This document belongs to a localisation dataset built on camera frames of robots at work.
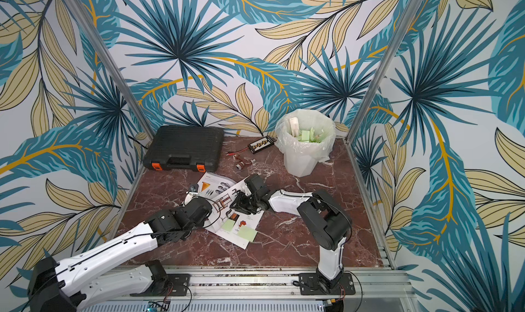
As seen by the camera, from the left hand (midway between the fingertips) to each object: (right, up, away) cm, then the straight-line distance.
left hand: (195, 211), depth 79 cm
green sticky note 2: (+12, -8, +7) cm, 16 cm away
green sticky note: (+20, -11, +7) cm, 24 cm away
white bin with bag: (+44, +29, +10) cm, 54 cm away
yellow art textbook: (+7, +5, +18) cm, 20 cm away
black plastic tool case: (-9, +26, +32) cm, 42 cm away
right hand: (+12, 0, +9) cm, 15 cm away
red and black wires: (+11, +24, +35) cm, 43 cm away
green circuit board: (-12, -32, -8) cm, 35 cm away
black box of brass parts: (+24, +29, +37) cm, 52 cm away
